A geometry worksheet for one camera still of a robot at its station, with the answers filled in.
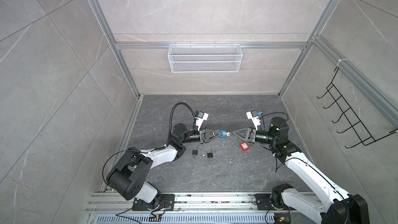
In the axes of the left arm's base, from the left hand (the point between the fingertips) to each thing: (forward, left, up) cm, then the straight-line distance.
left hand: (221, 133), depth 69 cm
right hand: (+1, -6, -1) cm, 6 cm away
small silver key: (0, -3, -1) cm, 4 cm away
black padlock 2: (0, +4, -25) cm, 25 cm away
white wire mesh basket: (+54, +4, +4) cm, 55 cm away
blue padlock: (0, -1, -1) cm, 2 cm away
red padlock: (+4, -17, -23) cm, 29 cm away
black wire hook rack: (+9, -58, +7) cm, 59 cm away
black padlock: (+2, +13, -25) cm, 28 cm away
